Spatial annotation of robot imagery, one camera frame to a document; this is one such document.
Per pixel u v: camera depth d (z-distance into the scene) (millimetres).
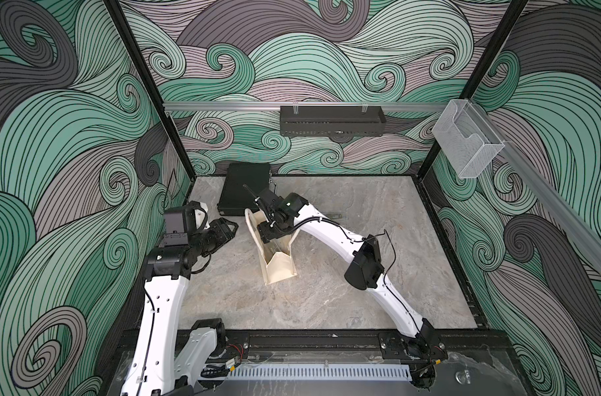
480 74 836
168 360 380
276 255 782
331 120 981
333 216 1035
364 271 607
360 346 743
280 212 622
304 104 947
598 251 510
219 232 608
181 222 503
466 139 796
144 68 835
